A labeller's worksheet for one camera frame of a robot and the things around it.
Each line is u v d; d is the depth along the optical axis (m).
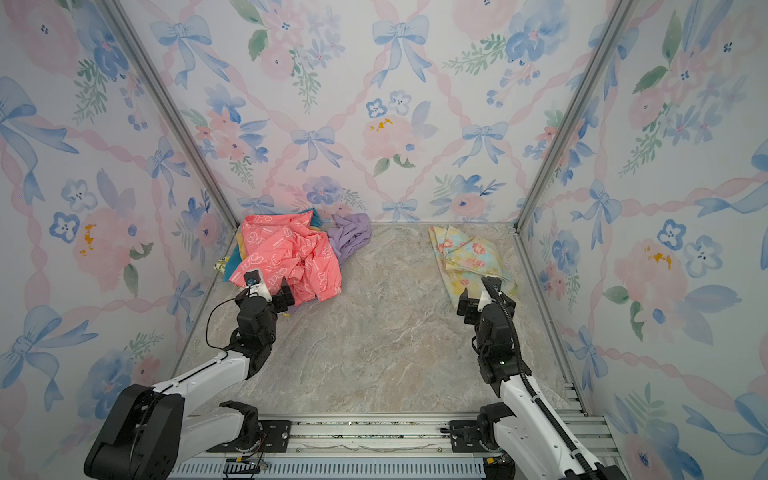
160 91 0.82
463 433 0.74
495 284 0.68
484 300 0.70
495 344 0.61
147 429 0.45
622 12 0.68
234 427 0.63
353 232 1.11
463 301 0.74
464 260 1.03
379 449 0.73
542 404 0.50
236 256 1.05
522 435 0.58
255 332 0.65
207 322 0.95
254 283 0.71
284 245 0.95
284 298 0.79
